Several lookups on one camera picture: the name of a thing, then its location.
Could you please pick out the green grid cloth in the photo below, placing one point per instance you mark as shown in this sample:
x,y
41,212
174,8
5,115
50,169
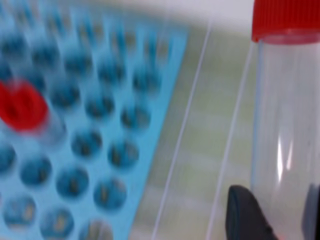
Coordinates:
x,y
205,145

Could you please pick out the red-capped tube in rack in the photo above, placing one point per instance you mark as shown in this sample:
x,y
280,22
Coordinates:
x,y
25,107

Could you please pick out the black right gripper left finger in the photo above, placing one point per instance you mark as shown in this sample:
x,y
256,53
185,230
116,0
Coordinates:
x,y
244,218

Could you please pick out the blue tube rack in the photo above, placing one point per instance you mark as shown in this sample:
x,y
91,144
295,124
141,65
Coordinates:
x,y
107,80

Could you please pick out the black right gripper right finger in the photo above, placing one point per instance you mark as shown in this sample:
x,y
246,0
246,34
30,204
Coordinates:
x,y
311,214

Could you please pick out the red-capped clear tube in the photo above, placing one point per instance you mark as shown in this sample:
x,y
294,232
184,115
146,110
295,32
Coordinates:
x,y
286,130

